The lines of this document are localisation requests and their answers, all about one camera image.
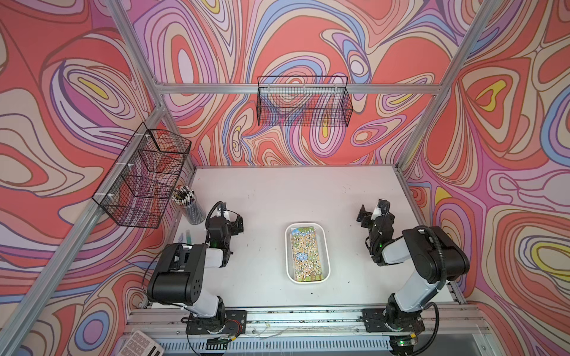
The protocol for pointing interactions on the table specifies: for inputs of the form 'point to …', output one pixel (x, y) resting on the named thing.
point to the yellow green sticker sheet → (306, 253)
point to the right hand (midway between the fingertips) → (374, 211)
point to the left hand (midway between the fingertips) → (230, 216)
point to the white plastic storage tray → (322, 234)
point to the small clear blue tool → (180, 239)
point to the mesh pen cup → (193, 212)
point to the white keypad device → (139, 344)
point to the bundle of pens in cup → (182, 196)
